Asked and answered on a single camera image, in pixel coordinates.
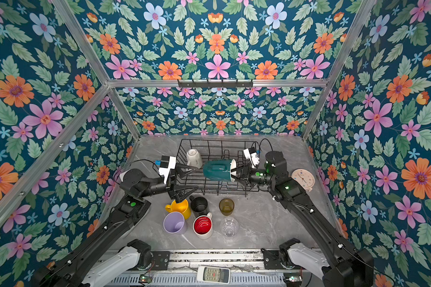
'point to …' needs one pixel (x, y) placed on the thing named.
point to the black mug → (198, 204)
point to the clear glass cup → (230, 227)
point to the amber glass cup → (226, 206)
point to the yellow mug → (182, 207)
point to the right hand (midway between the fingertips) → (227, 173)
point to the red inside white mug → (202, 226)
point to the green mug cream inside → (224, 170)
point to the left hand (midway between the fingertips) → (195, 178)
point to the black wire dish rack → (211, 149)
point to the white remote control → (213, 274)
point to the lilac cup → (173, 222)
